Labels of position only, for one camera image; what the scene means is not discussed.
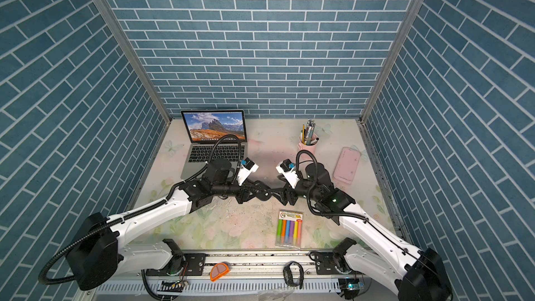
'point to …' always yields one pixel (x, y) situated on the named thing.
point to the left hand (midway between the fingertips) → (265, 192)
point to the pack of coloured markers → (289, 228)
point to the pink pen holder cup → (312, 148)
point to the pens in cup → (306, 133)
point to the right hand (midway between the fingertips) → (277, 184)
